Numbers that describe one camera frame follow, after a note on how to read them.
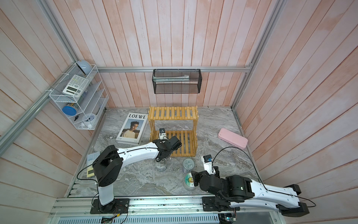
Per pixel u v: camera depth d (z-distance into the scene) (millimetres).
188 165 800
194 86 1073
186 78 899
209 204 729
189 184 730
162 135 784
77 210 730
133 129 1012
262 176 873
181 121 1103
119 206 730
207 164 603
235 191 481
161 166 817
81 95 748
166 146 675
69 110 763
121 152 500
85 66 820
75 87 758
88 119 837
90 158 896
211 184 485
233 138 984
